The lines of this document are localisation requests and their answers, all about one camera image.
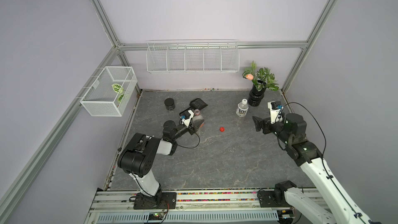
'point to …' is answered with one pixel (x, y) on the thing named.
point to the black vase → (255, 96)
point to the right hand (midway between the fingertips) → (262, 113)
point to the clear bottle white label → (242, 108)
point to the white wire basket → (109, 94)
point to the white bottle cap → (244, 101)
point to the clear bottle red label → (197, 116)
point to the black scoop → (196, 103)
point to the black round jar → (169, 103)
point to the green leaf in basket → (116, 87)
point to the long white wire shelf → (193, 56)
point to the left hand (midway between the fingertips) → (201, 117)
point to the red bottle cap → (222, 129)
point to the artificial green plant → (261, 78)
